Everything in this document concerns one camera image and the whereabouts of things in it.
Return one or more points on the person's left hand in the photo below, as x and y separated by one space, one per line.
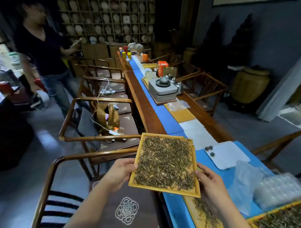
120 173

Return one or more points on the person's right hand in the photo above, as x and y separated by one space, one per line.
212 188

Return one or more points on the square wooden tray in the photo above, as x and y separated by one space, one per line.
138 152

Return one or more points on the large clear plastic bag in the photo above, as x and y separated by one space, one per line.
244 185

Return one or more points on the rectangular wooden tray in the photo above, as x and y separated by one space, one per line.
190 211

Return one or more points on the deep wooden tray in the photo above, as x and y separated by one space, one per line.
258 217

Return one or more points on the person's right forearm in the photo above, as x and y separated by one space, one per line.
230 216

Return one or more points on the person's left forearm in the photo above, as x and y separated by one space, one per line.
94 209

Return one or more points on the white rectangular plate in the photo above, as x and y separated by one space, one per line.
230 155

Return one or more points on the brown patterned seat cushion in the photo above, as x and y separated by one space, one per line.
123 106
129 124
117 87
141 206

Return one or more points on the wooden armchair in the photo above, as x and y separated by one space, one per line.
275 143
94 138
188 67
103 79
70 158
211 81

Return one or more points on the large blue mat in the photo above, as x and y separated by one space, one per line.
174 211

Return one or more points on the white table mat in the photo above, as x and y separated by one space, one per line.
202 139
190 124

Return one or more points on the brown dotted leather handbag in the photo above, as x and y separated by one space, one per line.
113 117

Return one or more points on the short blue mat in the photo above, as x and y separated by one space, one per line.
178 134

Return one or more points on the clear plastic blister tray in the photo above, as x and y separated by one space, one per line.
277 190

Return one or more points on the long blue table runner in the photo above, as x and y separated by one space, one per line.
162 115

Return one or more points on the small yellow bamboo board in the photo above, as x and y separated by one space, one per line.
181 115

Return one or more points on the white power strip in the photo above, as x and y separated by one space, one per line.
107 92

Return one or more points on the small clear plastic bag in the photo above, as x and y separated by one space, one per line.
176 105

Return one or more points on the grey stone tea box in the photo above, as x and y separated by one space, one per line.
162 92

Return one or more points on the black round trivet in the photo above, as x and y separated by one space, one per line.
157 84

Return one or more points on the dark clay teapot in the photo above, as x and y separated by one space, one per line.
164 80

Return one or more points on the silver tin canister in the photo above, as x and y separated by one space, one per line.
173 80
169 76
179 88

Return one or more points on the large woven jar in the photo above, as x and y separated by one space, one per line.
249 85

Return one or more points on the orange box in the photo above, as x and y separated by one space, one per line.
163 68

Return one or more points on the white curtain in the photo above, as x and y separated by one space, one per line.
279 94

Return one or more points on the yellow canister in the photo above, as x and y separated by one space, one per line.
124 55
129 55

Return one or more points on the orange cup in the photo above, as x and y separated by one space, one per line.
145 57

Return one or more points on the wooden shelf of tea cakes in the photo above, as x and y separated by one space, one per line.
105 21

